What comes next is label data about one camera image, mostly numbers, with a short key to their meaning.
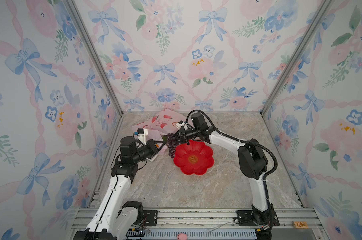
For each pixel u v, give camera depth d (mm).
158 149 687
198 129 756
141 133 697
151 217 746
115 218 440
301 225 717
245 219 732
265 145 1034
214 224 731
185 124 860
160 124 900
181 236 679
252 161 544
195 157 954
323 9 693
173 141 795
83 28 753
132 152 595
